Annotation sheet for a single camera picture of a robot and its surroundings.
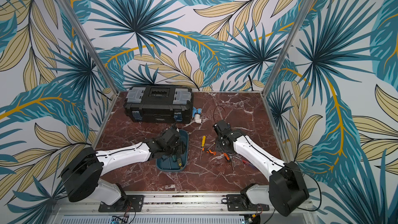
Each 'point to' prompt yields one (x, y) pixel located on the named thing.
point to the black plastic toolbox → (155, 103)
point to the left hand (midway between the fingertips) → (183, 149)
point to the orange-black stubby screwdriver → (210, 152)
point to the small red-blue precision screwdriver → (244, 161)
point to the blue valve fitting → (196, 111)
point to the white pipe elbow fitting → (197, 118)
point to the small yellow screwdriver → (203, 139)
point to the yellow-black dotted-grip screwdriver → (179, 162)
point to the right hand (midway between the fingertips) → (221, 146)
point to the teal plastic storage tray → (176, 162)
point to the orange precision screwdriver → (226, 156)
